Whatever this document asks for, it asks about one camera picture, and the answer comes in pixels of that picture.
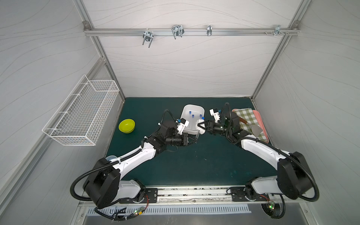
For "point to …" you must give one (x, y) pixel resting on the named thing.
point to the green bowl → (127, 125)
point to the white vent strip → (177, 209)
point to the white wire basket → (79, 121)
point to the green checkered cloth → (262, 137)
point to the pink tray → (260, 121)
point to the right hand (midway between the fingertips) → (198, 124)
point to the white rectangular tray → (192, 113)
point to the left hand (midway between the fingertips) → (197, 142)
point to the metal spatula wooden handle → (256, 130)
